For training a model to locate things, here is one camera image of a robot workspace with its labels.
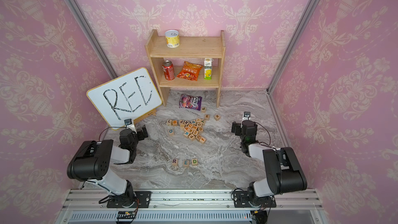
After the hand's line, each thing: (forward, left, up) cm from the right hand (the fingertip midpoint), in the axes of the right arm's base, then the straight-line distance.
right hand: (244, 122), depth 94 cm
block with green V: (+5, +25, -5) cm, 25 cm away
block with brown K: (-2, +33, -4) cm, 33 cm away
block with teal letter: (-2, +45, -4) cm, 45 cm away
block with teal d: (+5, +31, -5) cm, 31 cm away
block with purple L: (+5, +46, -5) cm, 47 cm away
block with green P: (+14, +24, -5) cm, 28 cm away
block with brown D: (-1, +27, -5) cm, 27 cm away
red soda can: (+24, +44, +22) cm, 55 cm away
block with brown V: (+6, +28, -4) cm, 28 cm away
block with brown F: (-6, +32, -4) cm, 33 cm away
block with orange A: (0, +35, -5) cm, 36 cm away
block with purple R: (-20, +41, -5) cm, 46 cm away
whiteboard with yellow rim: (+14, +69, +12) cm, 72 cm away
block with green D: (-21, +30, -5) cm, 37 cm away
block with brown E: (+9, +22, -5) cm, 24 cm away
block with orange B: (+5, +43, -5) cm, 44 cm away
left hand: (+1, +65, -2) cm, 65 cm away
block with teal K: (-4, +36, -5) cm, 36 cm away
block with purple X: (+5, +35, -5) cm, 36 cm away
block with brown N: (+8, +15, -5) cm, 18 cm away
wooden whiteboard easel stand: (+13, +58, -2) cm, 59 cm away
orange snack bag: (+28, +32, +18) cm, 46 cm away
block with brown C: (-6, +28, -4) cm, 29 cm away
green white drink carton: (+23, +20, +24) cm, 39 cm away
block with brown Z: (-3, +30, -5) cm, 30 cm away
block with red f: (-8, +26, -5) cm, 27 cm away
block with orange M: (+1, +30, -5) cm, 31 cm away
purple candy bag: (+21, +33, -3) cm, 39 cm away
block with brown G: (+2, +27, -4) cm, 27 cm away
